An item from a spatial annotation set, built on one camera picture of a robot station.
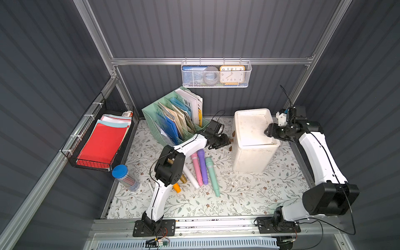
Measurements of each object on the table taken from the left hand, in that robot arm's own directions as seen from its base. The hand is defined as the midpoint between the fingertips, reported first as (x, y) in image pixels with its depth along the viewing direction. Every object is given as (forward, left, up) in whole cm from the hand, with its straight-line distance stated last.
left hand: (228, 142), depth 94 cm
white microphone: (-18, +23, -9) cm, 30 cm away
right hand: (-4, -22, +15) cm, 27 cm away
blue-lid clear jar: (-24, +54, +9) cm, 59 cm away
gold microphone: (-19, +27, -9) cm, 34 cm away
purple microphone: (-12, +15, -8) cm, 21 cm away
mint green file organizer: (+19, +37, +13) cm, 43 cm away
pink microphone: (-5, +20, -8) cm, 22 cm away
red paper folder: (-14, +62, +17) cm, 66 cm away
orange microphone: (-24, +30, -9) cm, 39 cm away
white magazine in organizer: (+20, +20, +14) cm, 32 cm away
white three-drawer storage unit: (-13, -9, +13) cm, 20 cm away
